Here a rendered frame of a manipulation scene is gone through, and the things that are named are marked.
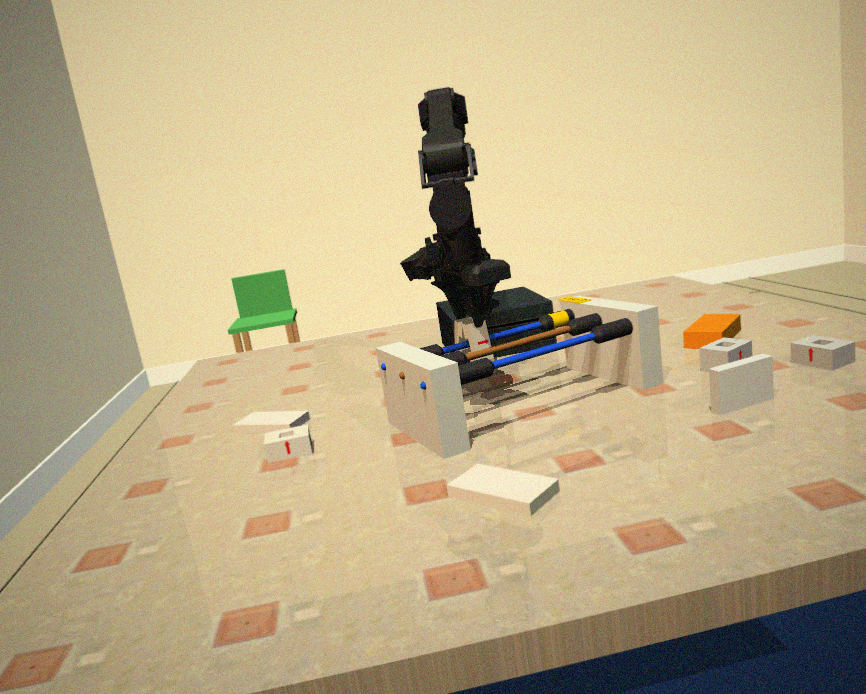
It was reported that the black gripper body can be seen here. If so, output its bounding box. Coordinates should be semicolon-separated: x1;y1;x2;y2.
423;221;511;286

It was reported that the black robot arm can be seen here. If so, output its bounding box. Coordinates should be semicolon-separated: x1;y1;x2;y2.
400;87;478;281

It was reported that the beige flat rectangular block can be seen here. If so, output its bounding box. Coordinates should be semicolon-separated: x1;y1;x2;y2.
232;411;310;434
447;464;560;516

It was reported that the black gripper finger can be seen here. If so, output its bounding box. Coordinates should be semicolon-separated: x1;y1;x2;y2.
457;281;500;327
430;276;468;320

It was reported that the white box with red arrow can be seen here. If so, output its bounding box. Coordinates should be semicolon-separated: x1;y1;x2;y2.
264;425;312;464

